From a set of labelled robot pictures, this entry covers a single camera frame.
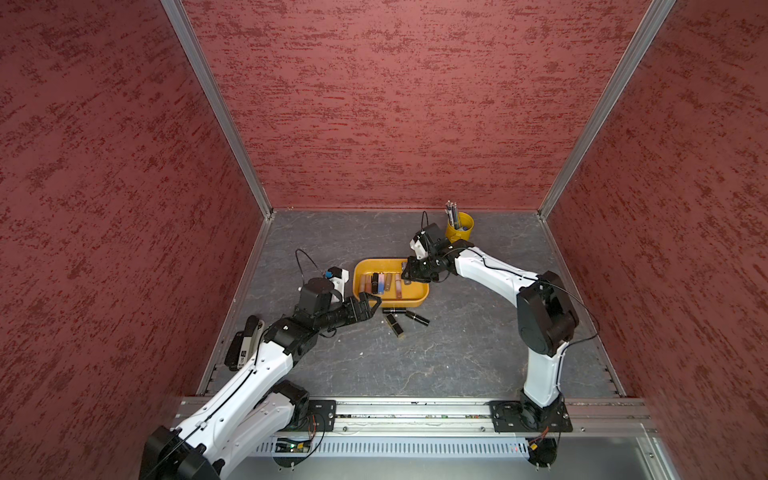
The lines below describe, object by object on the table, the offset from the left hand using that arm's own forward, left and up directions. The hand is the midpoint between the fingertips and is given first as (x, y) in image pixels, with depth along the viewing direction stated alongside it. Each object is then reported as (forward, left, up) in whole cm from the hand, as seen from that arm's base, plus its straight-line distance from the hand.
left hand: (368, 310), depth 78 cm
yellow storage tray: (+11, -12, -12) cm, 20 cm away
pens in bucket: (+36, -27, 0) cm, 45 cm away
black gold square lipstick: (+1, -7, -13) cm, 15 cm away
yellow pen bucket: (+31, -31, -4) cm, 44 cm away
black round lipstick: (+16, -1, -13) cm, 20 cm away
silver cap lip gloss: (+16, +2, -13) cm, 20 cm away
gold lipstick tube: (+17, -5, -13) cm, 21 cm away
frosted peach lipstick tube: (+16, +4, -13) cm, 21 cm away
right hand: (+13, -11, -6) cm, 18 cm away
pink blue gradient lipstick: (+16, -3, -12) cm, 20 cm away
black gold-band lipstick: (+6, -6, -13) cm, 16 cm away
